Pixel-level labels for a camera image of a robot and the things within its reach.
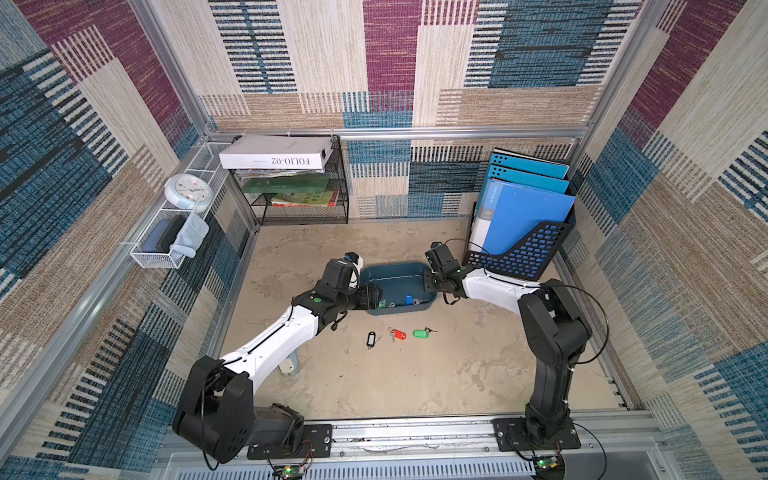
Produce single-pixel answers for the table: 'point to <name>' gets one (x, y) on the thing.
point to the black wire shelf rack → (267, 216)
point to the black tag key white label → (371, 339)
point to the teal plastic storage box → (402, 286)
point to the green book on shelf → (286, 183)
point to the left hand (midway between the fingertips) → (371, 290)
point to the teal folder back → (545, 166)
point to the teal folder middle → (521, 177)
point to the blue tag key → (408, 299)
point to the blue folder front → (508, 212)
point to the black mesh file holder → (529, 255)
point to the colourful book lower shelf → (306, 199)
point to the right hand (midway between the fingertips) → (429, 276)
